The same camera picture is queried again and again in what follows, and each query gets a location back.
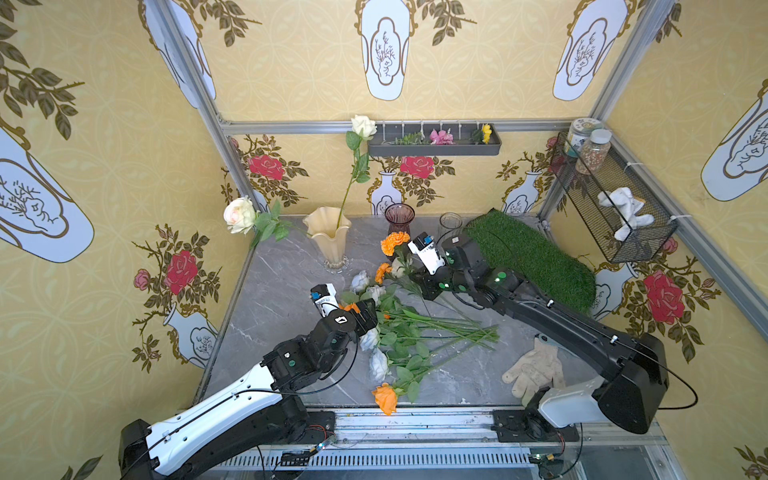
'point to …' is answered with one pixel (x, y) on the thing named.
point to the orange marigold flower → (392, 240)
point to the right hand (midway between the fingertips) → (417, 268)
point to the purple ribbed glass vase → (399, 216)
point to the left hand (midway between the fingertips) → (354, 305)
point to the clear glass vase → (450, 224)
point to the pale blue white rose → (360, 281)
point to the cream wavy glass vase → (321, 224)
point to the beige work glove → (536, 370)
